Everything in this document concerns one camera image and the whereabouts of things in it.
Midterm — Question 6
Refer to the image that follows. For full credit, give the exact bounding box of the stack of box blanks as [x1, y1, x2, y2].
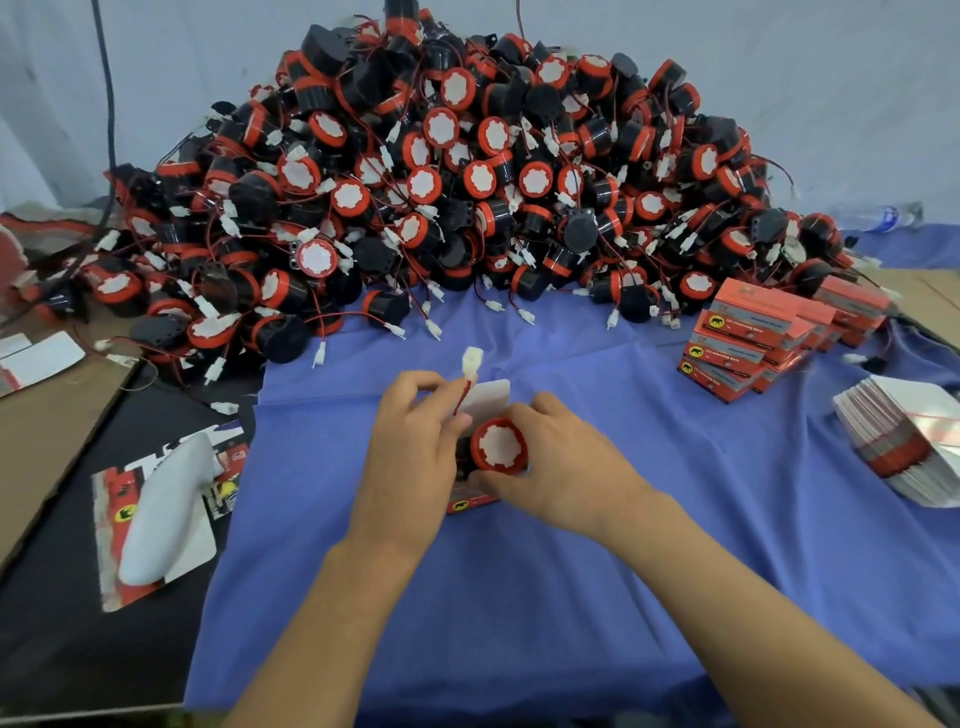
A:
[832, 375, 960, 509]

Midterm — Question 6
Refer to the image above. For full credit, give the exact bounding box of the person's left hand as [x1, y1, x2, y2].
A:
[348, 369, 479, 560]

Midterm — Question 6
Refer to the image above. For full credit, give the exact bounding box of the brown cardboard sheet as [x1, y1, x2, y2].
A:
[885, 267, 960, 350]

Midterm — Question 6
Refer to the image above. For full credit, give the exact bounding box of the blue table cloth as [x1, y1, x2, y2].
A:
[183, 225, 960, 722]

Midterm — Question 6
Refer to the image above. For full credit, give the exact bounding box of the black hanging cable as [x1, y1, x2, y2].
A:
[88, 0, 119, 174]

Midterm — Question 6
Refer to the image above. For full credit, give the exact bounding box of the brown cardboard piece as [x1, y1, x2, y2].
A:
[0, 307, 137, 572]

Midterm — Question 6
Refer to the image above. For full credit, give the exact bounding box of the person's left forearm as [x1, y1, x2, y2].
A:
[225, 525, 429, 728]

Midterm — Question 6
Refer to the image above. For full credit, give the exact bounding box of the person's right forearm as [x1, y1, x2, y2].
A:
[607, 487, 939, 728]

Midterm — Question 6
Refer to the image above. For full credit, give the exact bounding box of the buzzer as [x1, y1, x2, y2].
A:
[457, 346, 531, 480]

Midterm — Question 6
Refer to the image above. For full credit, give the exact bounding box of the clear plastic water bottle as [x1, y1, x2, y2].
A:
[840, 202, 926, 236]

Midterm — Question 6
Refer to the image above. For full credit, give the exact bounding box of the person's right hand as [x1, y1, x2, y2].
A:
[472, 393, 665, 545]

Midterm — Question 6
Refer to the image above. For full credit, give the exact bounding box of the pile of black red buzzers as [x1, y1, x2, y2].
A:
[37, 0, 890, 374]

